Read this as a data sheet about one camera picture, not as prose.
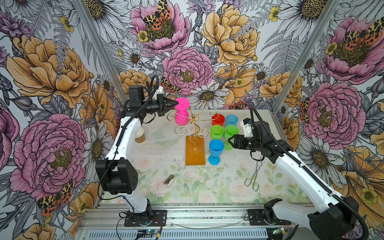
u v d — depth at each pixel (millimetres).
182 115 758
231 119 984
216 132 916
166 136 1052
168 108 722
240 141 675
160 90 727
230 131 931
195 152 967
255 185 852
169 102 728
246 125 699
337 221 388
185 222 732
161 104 663
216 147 863
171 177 860
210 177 877
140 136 965
